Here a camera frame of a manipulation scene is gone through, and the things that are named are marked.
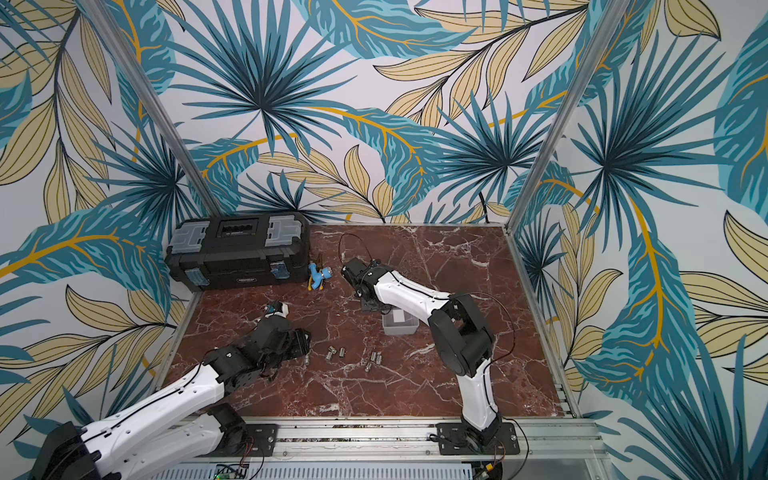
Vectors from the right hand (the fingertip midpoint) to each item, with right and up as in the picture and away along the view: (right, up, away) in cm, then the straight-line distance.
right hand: (380, 300), depth 93 cm
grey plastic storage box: (+6, -7, 0) cm, 9 cm away
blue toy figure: (-21, +7, +8) cm, 24 cm away
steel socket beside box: (0, -16, -7) cm, 17 cm away
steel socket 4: (-3, -18, -7) cm, 20 cm away
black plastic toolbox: (-51, +15, -2) cm, 53 cm away
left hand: (-21, -9, -11) cm, 25 cm away
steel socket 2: (-11, -14, -6) cm, 19 cm away
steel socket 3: (-2, -15, -7) cm, 17 cm away
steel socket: (-14, -14, -5) cm, 20 cm away
